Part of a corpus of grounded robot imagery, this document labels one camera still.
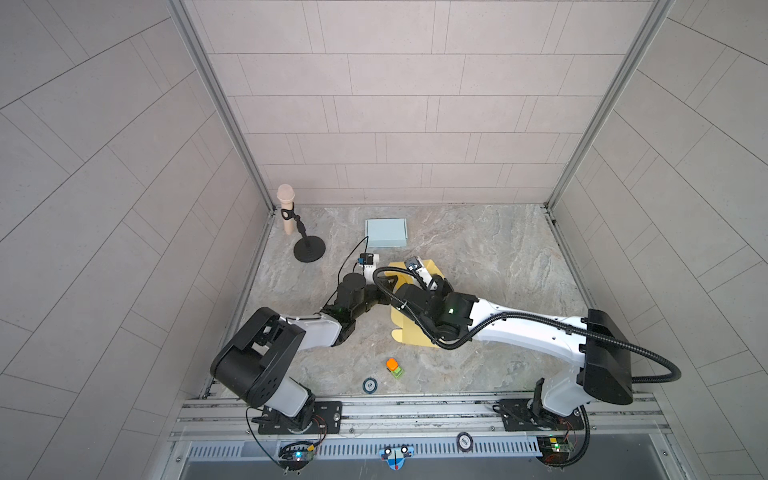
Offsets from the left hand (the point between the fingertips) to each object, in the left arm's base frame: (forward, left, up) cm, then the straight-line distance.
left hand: (405, 277), depth 85 cm
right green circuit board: (-39, -34, -9) cm, 53 cm away
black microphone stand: (+16, +33, -9) cm, 38 cm away
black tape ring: (-26, +9, -9) cm, 29 cm away
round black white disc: (-38, -13, -9) cm, 41 cm away
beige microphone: (+18, +34, +15) cm, 42 cm away
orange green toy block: (-22, +3, -7) cm, 23 cm away
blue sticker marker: (-41, +2, -7) cm, 42 cm away
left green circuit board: (-41, +24, -7) cm, 48 cm away
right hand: (-5, -6, +4) cm, 8 cm away
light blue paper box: (+22, +7, -8) cm, 25 cm away
